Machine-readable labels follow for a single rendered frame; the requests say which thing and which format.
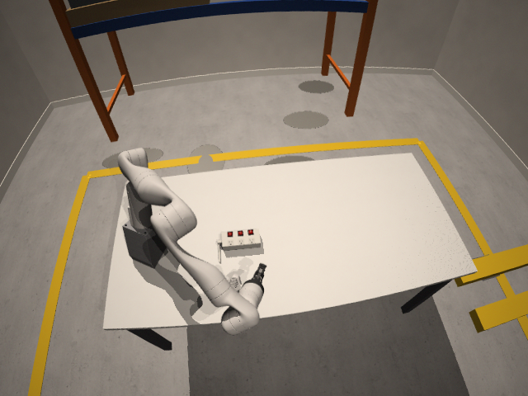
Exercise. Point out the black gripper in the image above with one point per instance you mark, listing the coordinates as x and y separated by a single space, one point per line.
258 275

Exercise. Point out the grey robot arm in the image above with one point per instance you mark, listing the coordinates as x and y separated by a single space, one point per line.
175 221

